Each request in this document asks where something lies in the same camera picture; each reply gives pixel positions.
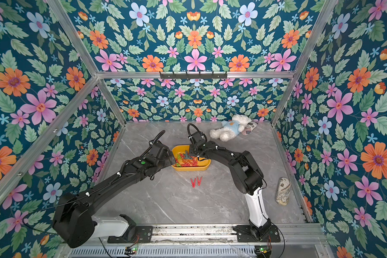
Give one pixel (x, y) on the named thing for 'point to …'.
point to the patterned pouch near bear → (250, 126)
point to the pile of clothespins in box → (185, 160)
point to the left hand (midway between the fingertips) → (170, 158)
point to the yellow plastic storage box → (202, 165)
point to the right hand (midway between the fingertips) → (193, 150)
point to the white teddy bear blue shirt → (231, 128)
